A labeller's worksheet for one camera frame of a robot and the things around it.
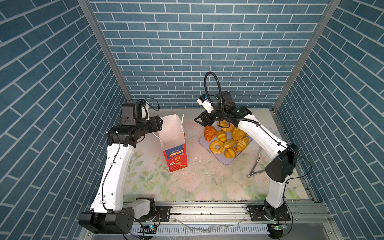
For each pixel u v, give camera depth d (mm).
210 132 1016
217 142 985
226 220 735
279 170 494
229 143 958
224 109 612
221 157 937
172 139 963
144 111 561
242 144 954
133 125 490
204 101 686
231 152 921
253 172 863
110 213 361
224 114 601
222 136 1016
